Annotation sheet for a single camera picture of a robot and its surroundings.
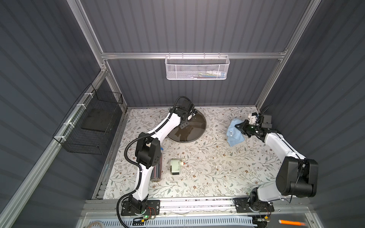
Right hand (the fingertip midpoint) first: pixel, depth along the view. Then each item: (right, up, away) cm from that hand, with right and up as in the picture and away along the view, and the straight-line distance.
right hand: (238, 125), depth 88 cm
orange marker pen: (+20, -48, -18) cm, 55 cm away
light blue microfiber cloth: (-3, -6, -2) cm, 7 cm away
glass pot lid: (-27, -6, +15) cm, 32 cm away
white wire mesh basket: (-23, +50, +36) cm, 65 cm away
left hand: (-35, +3, +6) cm, 36 cm away
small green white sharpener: (-39, -24, -5) cm, 46 cm away
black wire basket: (-84, +1, -15) cm, 85 cm away
